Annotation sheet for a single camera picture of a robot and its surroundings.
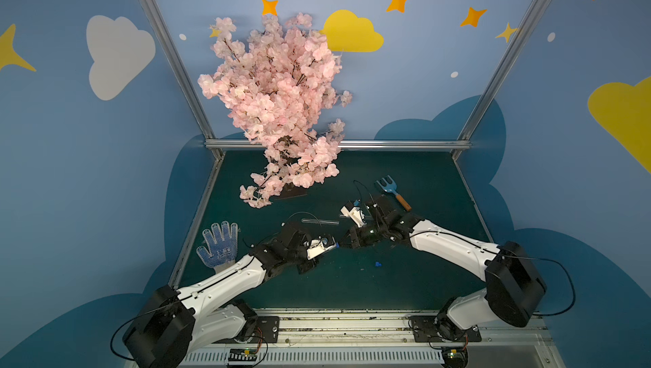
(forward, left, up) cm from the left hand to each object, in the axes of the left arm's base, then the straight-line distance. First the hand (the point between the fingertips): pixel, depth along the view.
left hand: (322, 247), depth 83 cm
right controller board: (-28, -40, -10) cm, 50 cm away
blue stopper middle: (+9, -10, +14) cm, 20 cm away
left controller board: (-29, +22, -10) cm, 38 cm away
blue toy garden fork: (+32, -29, -7) cm, 44 cm away
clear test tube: (+16, +4, -11) cm, 20 cm away
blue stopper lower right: (-3, -19, -6) cm, 21 cm away
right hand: (0, -6, +4) cm, 8 cm away
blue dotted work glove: (+1, +36, -8) cm, 37 cm away
